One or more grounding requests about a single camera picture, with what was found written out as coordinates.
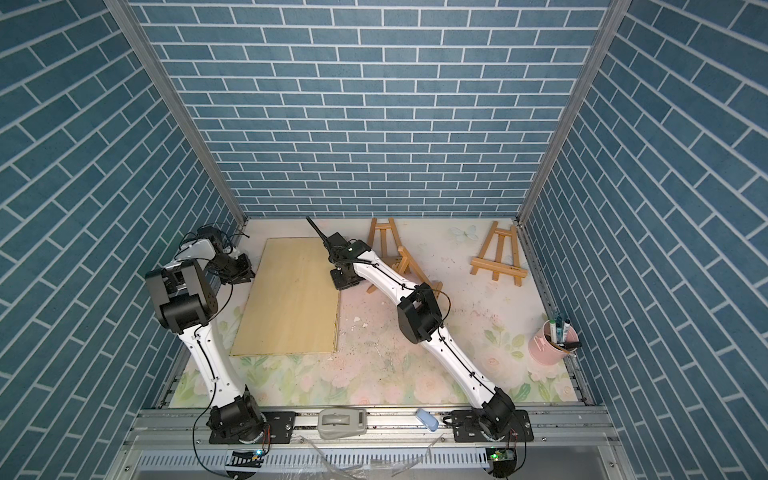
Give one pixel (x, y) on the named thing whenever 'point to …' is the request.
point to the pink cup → (547, 352)
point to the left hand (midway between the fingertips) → (258, 272)
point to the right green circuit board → (500, 454)
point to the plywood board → (292, 304)
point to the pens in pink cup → (559, 329)
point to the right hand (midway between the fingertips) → (343, 285)
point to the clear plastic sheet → (380, 469)
